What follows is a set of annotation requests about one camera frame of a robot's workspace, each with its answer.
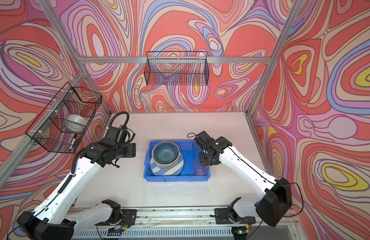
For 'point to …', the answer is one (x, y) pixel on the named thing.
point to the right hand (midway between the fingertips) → (209, 164)
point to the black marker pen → (73, 142)
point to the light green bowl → (167, 166)
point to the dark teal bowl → (165, 152)
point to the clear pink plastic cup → (200, 170)
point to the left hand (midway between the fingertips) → (131, 147)
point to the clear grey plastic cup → (196, 150)
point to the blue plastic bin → (187, 174)
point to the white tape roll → (76, 123)
